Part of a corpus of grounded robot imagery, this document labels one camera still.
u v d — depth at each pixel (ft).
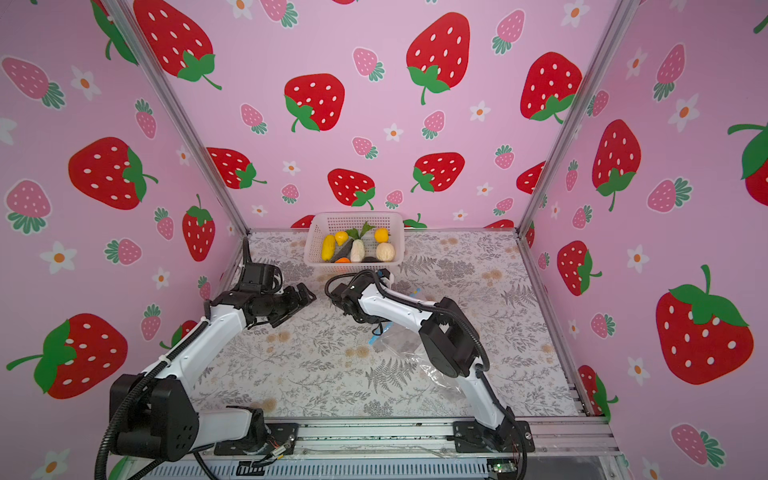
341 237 3.75
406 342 2.98
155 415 1.34
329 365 2.83
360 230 3.83
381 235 3.74
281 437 2.44
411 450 2.40
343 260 3.49
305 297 2.60
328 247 3.63
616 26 2.31
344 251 3.64
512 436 2.17
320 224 3.69
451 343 1.70
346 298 2.16
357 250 3.63
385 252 3.52
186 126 2.90
